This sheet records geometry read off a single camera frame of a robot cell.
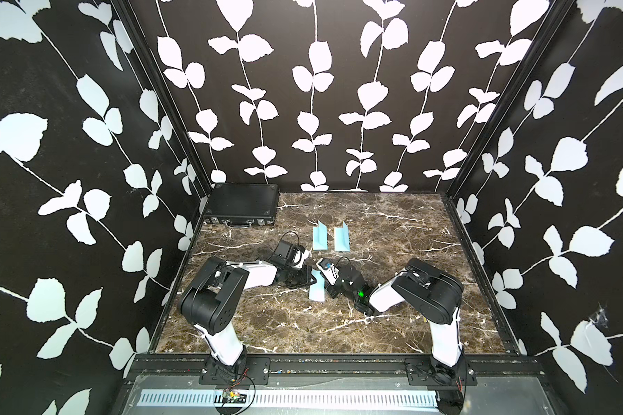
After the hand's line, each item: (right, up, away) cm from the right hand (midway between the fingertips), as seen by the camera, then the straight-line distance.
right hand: (321, 269), depth 94 cm
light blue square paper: (+9, +10, +7) cm, 15 cm away
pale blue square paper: (0, +11, +7) cm, 13 cm away
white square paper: (-1, -6, -6) cm, 8 cm away
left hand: (-2, -3, -2) cm, 4 cm away
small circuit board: (-25, -31, -24) cm, 46 cm away
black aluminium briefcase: (-36, +25, +21) cm, 48 cm away
